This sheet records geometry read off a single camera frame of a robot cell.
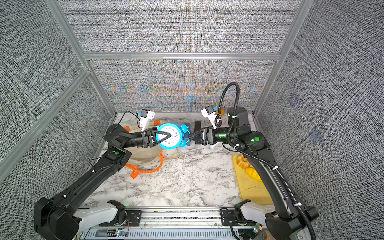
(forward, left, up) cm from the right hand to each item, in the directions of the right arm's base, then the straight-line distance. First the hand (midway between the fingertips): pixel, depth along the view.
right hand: (193, 134), depth 59 cm
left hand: (-1, +8, 0) cm, 8 cm away
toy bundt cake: (+4, -29, -34) cm, 45 cm away
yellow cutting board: (-8, -34, -40) cm, 53 cm away
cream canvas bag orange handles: (+9, +29, -41) cm, 51 cm away
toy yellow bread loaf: (-2, -34, -36) cm, 50 cm away
